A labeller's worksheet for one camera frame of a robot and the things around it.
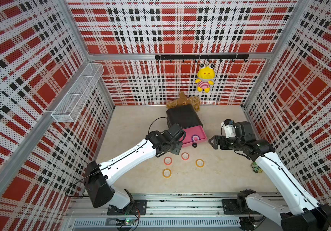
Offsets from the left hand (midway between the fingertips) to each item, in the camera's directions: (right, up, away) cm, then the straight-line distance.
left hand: (176, 144), depth 77 cm
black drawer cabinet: (+7, +16, +16) cm, 24 cm away
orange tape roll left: (-5, -19, +8) cm, 21 cm away
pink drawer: (+16, +6, +12) cm, 21 cm away
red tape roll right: (+6, -10, +15) cm, 19 cm away
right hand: (+23, +2, -1) cm, 23 cm away
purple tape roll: (+12, +3, +9) cm, 15 cm away
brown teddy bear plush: (+13, +29, +35) cm, 47 cm away
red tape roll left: (-5, -13, +13) cm, 19 cm away
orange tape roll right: (+15, -14, +11) cm, 23 cm away
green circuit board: (-25, -37, -8) cm, 45 cm away
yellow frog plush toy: (+20, +44, +15) cm, 51 cm away
